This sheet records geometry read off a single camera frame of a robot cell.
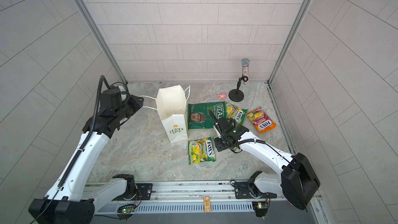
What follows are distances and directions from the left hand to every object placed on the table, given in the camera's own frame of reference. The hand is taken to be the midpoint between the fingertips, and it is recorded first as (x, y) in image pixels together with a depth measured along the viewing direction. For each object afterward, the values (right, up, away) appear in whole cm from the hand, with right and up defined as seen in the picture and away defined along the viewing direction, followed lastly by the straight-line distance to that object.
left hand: (147, 96), depth 73 cm
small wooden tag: (+28, -48, -6) cm, 56 cm away
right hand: (+34, -26, +8) cm, 44 cm away
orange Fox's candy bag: (+61, -15, +20) cm, 66 cm away
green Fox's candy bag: (+47, -11, +24) cm, 54 cm away
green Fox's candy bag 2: (+25, -29, +8) cm, 39 cm away
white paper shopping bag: (+7, -5, +18) cm, 20 cm away
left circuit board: (-6, -47, -9) cm, 48 cm away
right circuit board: (+52, -50, -5) cm, 72 cm away
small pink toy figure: (+39, 0, +33) cm, 51 cm away
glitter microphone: (+50, +18, +12) cm, 54 cm away
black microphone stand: (+50, 0, +35) cm, 61 cm away
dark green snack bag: (+23, -13, +23) cm, 35 cm away
